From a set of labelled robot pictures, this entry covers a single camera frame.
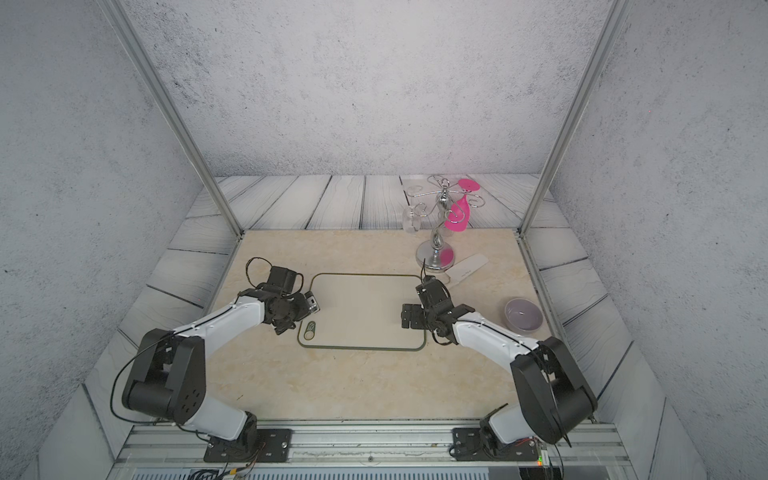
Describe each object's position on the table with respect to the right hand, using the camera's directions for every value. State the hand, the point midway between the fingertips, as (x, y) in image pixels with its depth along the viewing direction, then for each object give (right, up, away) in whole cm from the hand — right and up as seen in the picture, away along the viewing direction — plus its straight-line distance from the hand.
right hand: (418, 314), depth 89 cm
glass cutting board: (-17, -1, +8) cm, 19 cm away
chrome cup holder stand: (+7, +33, +3) cm, 34 cm away
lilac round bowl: (+33, -1, +4) cm, 33 cm away
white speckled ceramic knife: (+18, +12, +19) cm, 29 cm away
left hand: (-32, 0, +3) cm, 32 cm away
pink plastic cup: (+15, +32, +12) cm, 37 cm away
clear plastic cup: (0, +30, +20) cm, 36 cm away
